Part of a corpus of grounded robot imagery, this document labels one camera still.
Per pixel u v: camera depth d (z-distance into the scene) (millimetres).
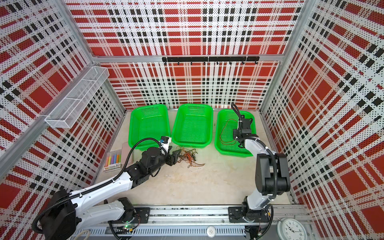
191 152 961
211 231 689
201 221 733
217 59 883
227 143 1014
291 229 663
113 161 930
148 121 1108
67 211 396
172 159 704
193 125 1138
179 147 940
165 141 677
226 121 1145
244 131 731
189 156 884
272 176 421
